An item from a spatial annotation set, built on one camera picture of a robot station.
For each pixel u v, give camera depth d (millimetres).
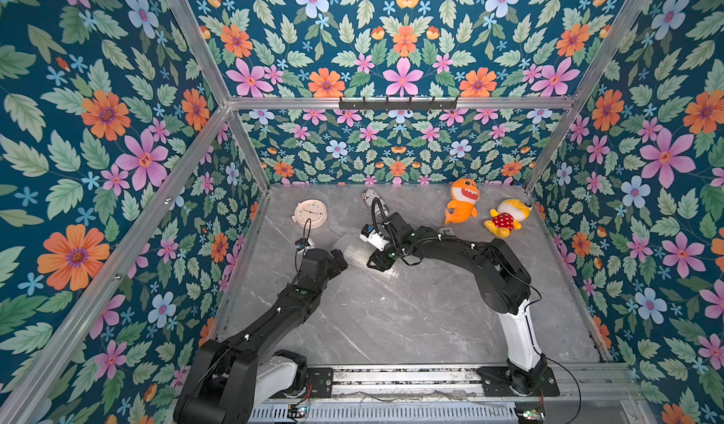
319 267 676
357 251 932
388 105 923
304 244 768
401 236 762
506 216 1031
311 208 1101
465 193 1075
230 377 410
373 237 847
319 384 735
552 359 660
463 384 749
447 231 1009
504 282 537
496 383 720
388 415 766
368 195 1135
